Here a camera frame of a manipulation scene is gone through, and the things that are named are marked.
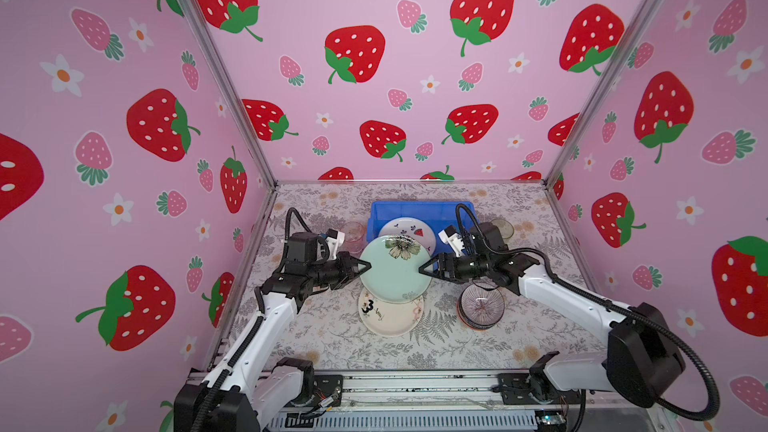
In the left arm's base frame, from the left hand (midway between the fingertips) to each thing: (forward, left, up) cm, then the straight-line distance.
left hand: (370, 265), depth 76 cm
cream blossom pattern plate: (-7, -5, -19) cm, 21 cm away
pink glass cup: (+20, +8, -16) cm, 27 cm away
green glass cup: (+22, -44, -12) cm, 51 cm away
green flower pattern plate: (-3, -6, 0) cm, 7 cm away
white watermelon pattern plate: (+26, -12, -18) cm, 34 cm away
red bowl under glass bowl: (-11, -27, -10) cm, 31 cm away
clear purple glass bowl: (-6, -30, -12) cm, 33 cm away
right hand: (0, -15, -3) cm, 15 cm away
